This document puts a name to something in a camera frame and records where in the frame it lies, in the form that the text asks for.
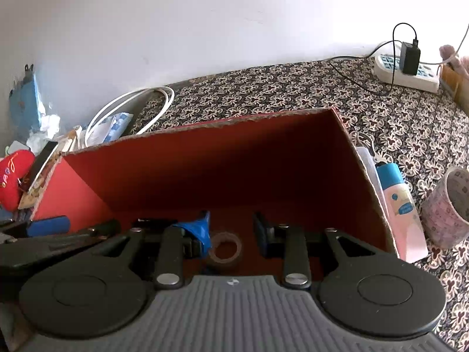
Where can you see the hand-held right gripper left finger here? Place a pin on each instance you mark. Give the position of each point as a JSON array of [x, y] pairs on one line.
[[201, 233]]

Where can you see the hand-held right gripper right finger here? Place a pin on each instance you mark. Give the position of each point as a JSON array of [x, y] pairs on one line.
[[260, 234]]

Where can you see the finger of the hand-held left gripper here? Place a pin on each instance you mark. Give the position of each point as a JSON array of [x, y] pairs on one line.
[[66, 244], [47, 226]]

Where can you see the clear tape roll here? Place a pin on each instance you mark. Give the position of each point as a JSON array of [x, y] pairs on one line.
[[224, 260]]

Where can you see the red patterned cardboard box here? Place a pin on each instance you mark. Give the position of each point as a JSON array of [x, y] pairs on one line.
[[227, 168]]

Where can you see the red plush heart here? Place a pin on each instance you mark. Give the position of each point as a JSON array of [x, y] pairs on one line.
[[13, 181]]

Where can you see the black phone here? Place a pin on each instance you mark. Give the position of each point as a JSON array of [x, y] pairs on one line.
[[42, 163]]

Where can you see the white plastic bag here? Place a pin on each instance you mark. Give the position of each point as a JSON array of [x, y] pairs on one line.
[[45, 128]]

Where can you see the blue white packet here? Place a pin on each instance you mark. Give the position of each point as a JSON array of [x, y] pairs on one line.
[[115, 126]]

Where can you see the blue bag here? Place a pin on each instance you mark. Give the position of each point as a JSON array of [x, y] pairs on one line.
[[25, 99]]

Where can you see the clear plastic pouch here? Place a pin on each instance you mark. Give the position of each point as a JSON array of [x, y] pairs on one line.
[[366, 161]]

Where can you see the blue-capped lotion bottle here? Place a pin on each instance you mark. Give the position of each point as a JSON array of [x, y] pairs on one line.
[[401, 209]]

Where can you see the floral patterned tablecloth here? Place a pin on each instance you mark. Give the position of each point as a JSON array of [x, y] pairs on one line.
[[293, 88]]

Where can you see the clear plastic cup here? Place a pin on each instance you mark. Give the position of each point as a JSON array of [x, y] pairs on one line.
[[445, 209]]

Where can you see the white power strip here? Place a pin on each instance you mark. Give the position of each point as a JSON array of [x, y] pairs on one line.
[[388, 69]]

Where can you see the black charger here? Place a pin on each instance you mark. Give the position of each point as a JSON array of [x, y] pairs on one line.
[[410, 58]]

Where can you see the brown cardboard box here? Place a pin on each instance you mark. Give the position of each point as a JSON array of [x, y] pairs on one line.
[[454, 77]]

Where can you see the pink plush toy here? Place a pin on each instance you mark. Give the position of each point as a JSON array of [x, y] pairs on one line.
[[449, 53]]

